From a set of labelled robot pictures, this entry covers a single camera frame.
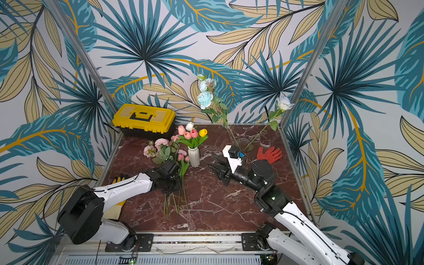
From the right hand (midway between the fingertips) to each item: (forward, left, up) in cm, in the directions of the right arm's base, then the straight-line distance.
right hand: (210, 159), depth 60 cm
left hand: (+3, +16, -31) cm, 35 cm away
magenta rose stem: (+33, +22, -25) cm, 47 cm away
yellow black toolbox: (+39, +32, -17) cm, 54 cm away
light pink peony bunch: (+27, +37, -31) cm, 55 cm away
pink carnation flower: (+26, +17, -31) cm, 44 cm away
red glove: (+24, -38, -34) cm, 56 cm away
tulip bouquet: (+15, +9, -4) cm, 18 cm away
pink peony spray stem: (+21, +23, -23) cm, 39 cm away
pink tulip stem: (+19, +14, -32) cm, 39 cm away
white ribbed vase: (+17, +9, -24) cm, 31 cm away
